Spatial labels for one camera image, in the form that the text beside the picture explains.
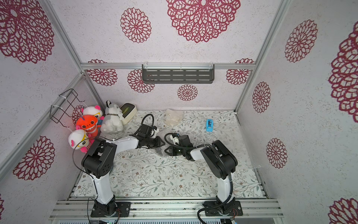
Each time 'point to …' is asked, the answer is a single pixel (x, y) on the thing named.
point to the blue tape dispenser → (209, 125)
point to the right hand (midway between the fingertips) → (165, 149)
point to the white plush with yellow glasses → (79, 139)
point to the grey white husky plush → (113, 118)
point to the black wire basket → (69, 96)
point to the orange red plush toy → (88, 123)
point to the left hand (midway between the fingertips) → (164, 144)
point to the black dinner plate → (159, 151)
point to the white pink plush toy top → (95, 111)
